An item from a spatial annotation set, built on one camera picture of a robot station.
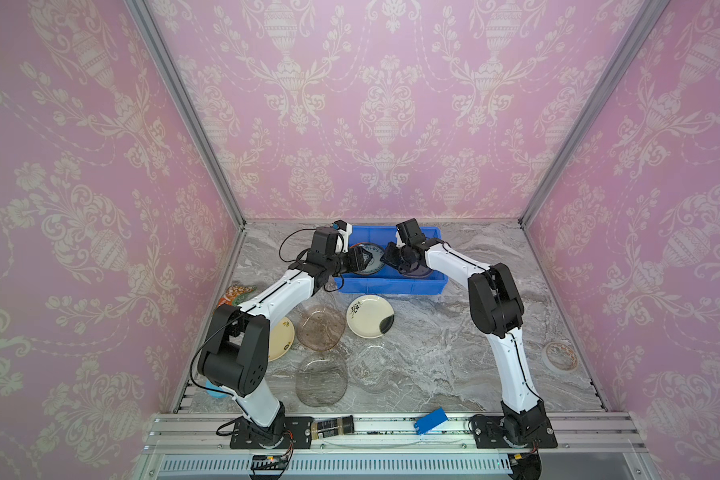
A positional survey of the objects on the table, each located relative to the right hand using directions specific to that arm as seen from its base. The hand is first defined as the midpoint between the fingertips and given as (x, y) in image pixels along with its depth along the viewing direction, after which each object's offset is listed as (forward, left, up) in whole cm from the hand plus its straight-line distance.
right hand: (382, 257), depth 103 cm
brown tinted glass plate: (-23, +21, -5) cm, 31 cm away
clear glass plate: (-38, +20, -6) cm, 43 cm away
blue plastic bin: (-10, -1, 0) cm, 10 cm away
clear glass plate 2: (-35, +5, -7) cm, 36 cm away
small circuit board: (-56, +32, -9) cm, 65 cm away
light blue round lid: (-49, +31, +29) cm, 65 cm away
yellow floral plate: (-26, +33, -5) cm, 42 cm away
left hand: (-9, +5, +12) cm, 16 cm away
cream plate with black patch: (-19, +5, -5) cm, 21 cm away
